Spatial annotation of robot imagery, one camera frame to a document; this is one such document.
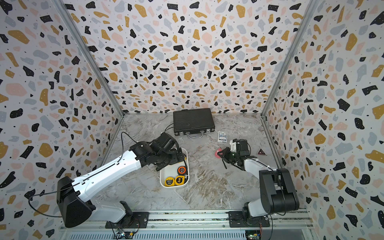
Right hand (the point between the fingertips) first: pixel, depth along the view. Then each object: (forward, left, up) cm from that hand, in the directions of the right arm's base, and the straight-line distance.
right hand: (218, 153), depth 91 cm
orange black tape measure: (-10, +21, -3) cm, 24 cm away
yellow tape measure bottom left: (-17, +28, -4) cm, 33 cm away
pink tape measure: (+8, -2, -8) cm, 11 cm away
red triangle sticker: (+6, -29, -8) cm, 31 cm away
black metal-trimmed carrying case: (+29, +18, -4) cm, 34 cm away
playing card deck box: (+17, -4, -6) cm, 18 cm away
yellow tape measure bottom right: (-16, +23, -4) cm, 28 cm away
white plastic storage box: (-11, +28, -3) cm, 30 cm away
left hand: (-11, +21, +12) cm, 26 cm away
